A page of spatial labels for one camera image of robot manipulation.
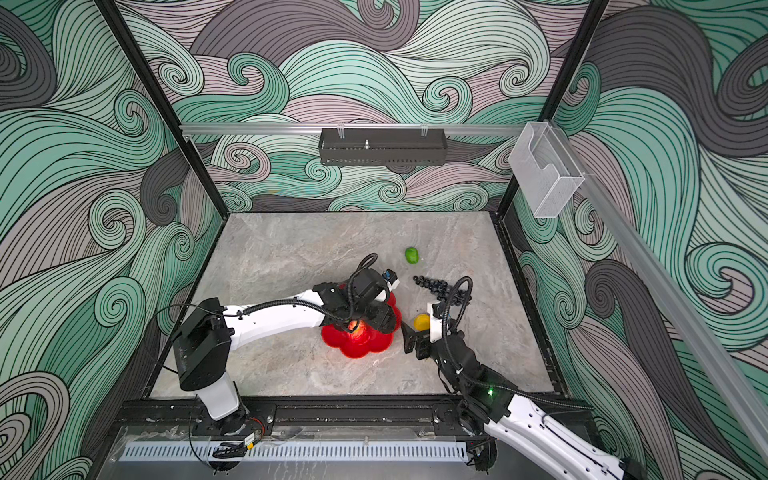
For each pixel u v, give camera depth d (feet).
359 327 2.75
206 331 1.63
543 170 2.55
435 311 2.14
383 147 3.19
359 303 2.02
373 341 2.81
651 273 1.81
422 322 2.83
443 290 3.07
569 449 1.58
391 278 2.41
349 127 3.02
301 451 2.29
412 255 3.40
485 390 1.81
